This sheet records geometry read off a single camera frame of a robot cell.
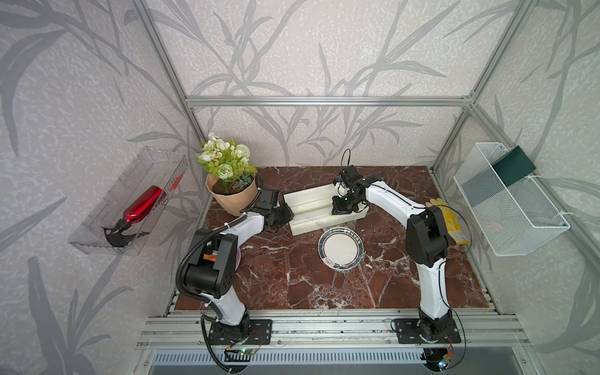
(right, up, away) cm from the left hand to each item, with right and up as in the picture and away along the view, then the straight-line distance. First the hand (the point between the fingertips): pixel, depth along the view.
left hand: (294, 213), depth 94 cm
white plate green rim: (+19, -14, -3) cm, 23 cm away
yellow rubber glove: (+68, -6, +4) cm, 68 cm away
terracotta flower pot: (-23, +7, -6) cm, 25 cm away
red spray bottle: (-42, -2, -36) cm, 55 cm away
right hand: (+16, +1, 0) cm, 16 cm away
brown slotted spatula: (+47, +12, +17) cm, 52 cm away
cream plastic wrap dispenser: (+8, +1, +4) cm, 9 cm away
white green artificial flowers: (-24, +21, -9) cm, 33 cm away
